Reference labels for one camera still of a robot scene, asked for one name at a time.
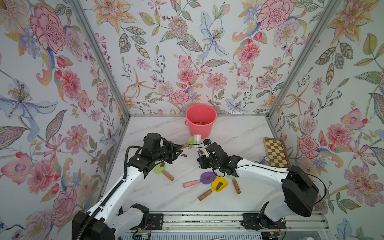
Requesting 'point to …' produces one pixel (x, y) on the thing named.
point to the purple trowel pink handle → (207, 177)
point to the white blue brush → (197, 140)
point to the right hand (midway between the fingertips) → (197, 157)
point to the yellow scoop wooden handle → (218, 184)
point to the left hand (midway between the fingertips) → (187, 145)
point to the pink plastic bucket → (200, 118)
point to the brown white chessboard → (277, 152)
